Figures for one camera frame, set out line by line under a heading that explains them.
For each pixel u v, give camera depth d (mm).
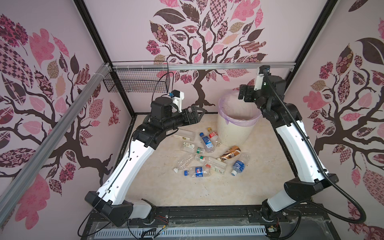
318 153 783
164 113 461
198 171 833
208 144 960
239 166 852
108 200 374
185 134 1043
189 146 945
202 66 944
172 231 698
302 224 715
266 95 481
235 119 780
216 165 896
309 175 405
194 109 544
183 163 918
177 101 569
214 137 1033
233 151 915
